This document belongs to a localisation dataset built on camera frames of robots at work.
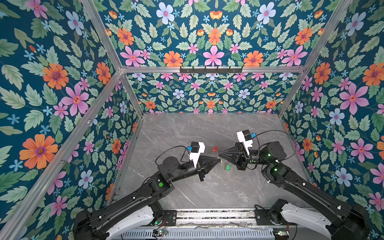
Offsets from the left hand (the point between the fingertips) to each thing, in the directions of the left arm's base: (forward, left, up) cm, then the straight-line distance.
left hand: (221, 159), depth 55 cm
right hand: (+2, 0, -1) cm, 2 cm away
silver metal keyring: (+1, 0, -3) cm, 3 cm away
